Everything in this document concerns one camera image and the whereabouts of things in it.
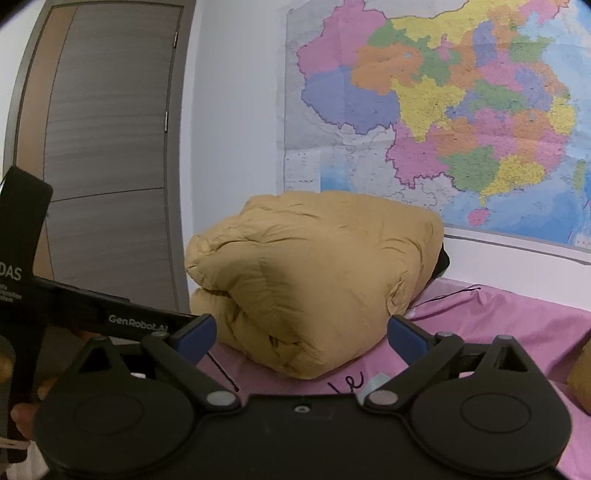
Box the pink printed bed sheet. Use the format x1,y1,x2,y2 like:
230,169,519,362
198,276,591,480

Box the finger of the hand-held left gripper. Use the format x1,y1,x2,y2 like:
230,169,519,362
34,276,200,344

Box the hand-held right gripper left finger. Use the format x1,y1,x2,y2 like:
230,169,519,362
65,314,243,411

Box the grey wooden door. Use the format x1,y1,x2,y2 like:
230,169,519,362
28,4,186,319
0,0,204,319

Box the white cloth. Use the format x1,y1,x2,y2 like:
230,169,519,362
0,436,49,480

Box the tan puffer jacket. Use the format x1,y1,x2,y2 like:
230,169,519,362
185,191,451,381

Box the person's left hand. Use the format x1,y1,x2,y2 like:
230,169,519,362
9,376,62,440

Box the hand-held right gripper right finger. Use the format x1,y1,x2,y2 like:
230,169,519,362
362,315,536,411

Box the colourful wall map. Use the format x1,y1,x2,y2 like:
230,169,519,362
283,0,591,256

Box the tan padded cloth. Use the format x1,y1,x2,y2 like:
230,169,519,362
567,340,591,403

